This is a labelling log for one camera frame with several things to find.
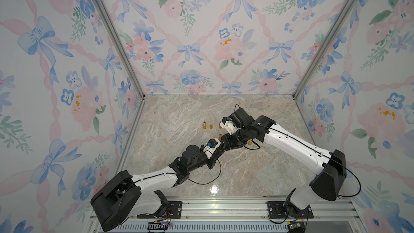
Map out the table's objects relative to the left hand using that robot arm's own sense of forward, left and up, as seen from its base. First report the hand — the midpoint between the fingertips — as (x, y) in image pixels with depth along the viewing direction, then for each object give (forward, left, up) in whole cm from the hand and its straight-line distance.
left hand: (222, 149), depth 79 cm
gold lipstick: (+21, +10, -11) cm, 26 cm away
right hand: (0, 0, +4) cm, 4 cm away
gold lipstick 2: (-5, -10, +15) cm, 19 cm away
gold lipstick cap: (+22, +6, -13) cm, 26 cm away
